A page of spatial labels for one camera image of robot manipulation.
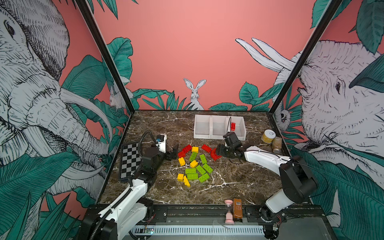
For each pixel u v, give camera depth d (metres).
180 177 0.84
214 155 0.95
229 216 0.73
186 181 0.83
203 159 0.93
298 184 0.45
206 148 0.98
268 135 1.01
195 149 0.97
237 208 0.73
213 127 1.02
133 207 0.60
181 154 0.95
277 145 0.96
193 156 0.93
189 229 0.78
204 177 0.86
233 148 0.70
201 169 0.90
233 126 1.10
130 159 0.89
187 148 0.98
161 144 0.69
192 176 0.86
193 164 0.90
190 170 0.88
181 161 0.90
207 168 0.90
